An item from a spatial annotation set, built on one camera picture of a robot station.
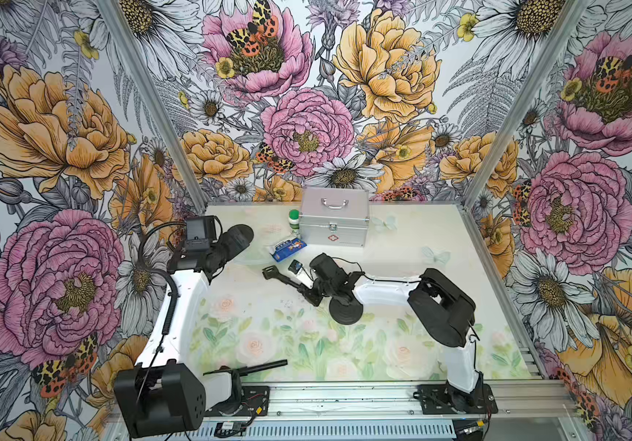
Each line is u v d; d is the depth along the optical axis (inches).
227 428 28.6
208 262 21.9
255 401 29.5
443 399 26.9
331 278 28.2
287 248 40.9
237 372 32.5
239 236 29.3
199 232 23.4
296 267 31.4
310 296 32.0
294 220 40.5
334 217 38.1
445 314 20.1
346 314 35.1
